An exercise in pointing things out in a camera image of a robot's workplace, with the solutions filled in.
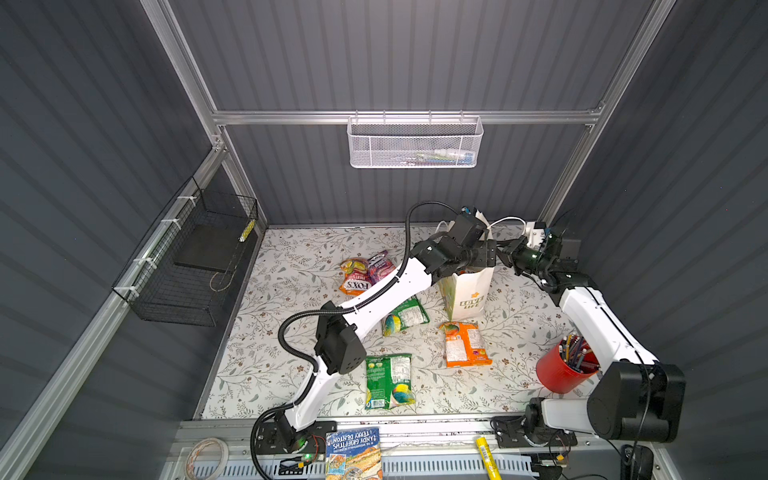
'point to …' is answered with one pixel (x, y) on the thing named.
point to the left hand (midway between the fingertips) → (487, 247)
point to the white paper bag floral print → (467, 292)
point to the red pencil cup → (565, 367)
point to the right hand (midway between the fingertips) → (494, 244)
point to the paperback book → (354, 455)
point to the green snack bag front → (388, 381)
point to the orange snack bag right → (463, 345)
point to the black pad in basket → (209, 247)
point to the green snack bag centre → (407, 315)
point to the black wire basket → (184, 272)
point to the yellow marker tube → (489, 463)
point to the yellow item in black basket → (247, 231)
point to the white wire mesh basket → (415, 141)
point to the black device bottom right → (637, 462)
